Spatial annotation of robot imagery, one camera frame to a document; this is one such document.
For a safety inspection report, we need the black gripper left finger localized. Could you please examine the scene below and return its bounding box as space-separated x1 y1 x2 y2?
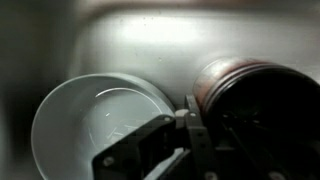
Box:
91 94 218 180

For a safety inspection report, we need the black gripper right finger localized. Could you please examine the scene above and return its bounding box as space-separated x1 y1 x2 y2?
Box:
221 114 301 180

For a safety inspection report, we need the stainless steel sink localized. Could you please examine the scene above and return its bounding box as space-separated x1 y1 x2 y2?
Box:
0 0 320 180

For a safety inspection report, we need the pale blue bowl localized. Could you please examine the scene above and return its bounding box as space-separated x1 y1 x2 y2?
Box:
30 73 176 180

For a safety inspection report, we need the brown glass jar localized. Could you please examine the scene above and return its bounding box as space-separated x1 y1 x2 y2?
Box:
192 57 320 180

